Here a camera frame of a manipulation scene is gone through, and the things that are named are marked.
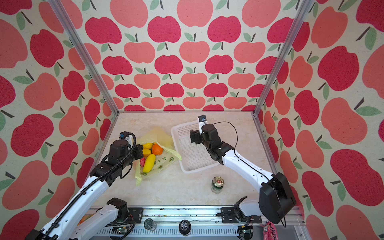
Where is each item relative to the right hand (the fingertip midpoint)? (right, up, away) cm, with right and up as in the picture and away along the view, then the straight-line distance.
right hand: (201, 128), depth 82 cm
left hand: (-30, -10, -4) cm, 32 cm away
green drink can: (+8, -29, -7) cm, 31 cm away
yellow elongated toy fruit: (-31, -21, +6) cm, 38 cm away
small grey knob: (-24, -42, -18) cm, 51 cm away
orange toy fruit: (-28, -14, +13) cm, 34 cm away
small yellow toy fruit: (-33, -11, +11) cm, 37 cm away
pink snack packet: (+31, -49, -13) cm, 59 cm away
